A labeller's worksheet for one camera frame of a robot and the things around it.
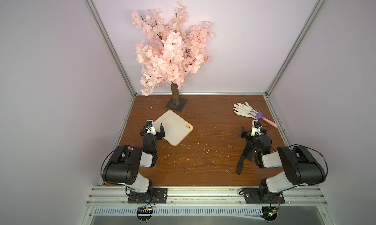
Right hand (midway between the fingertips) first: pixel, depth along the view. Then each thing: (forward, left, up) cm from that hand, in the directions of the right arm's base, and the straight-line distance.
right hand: (254, 123), depth 89 cm
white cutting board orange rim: (+2, +51, -11) cm, 52 cm away
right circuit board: (-44, 0, -12) cm, 46 cm away
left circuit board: (-46, +62, -13) cm, 78 cm away
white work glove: (+19, 0, -11) cm, 22 cm away
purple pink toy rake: (+13, -9, -9) cm, 18 cm away
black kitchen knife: (-14, +3, -14) cm, 20 cm away
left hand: (-2, +63, 0) cm, 63 cm away
